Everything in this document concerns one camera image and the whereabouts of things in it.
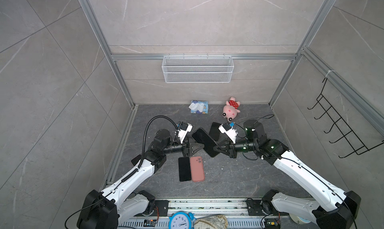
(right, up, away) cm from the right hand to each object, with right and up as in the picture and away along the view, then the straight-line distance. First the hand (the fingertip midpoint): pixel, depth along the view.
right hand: (215, 146), depth 67 cm
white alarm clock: (+38, -33, -1) cm, 51 cm away
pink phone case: (-8, -18, +19) cm, 27 cm away
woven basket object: (-1, -35, 0) cm, 35 cm away
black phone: (-6, +5, +3) cm, 8 cm away
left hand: (-6, +2, +2) cm, 7 cm away
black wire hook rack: (+58, +10, 0) cm, 59 cm away
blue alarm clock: (-15, -35, +1) cm, 38 cm away
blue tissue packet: (-5, +21, +43) cm, 48 cm away
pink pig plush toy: (+17, +18, +40) cm, 47 cm away
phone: (-15, -17, +18) cm, 29 cm away
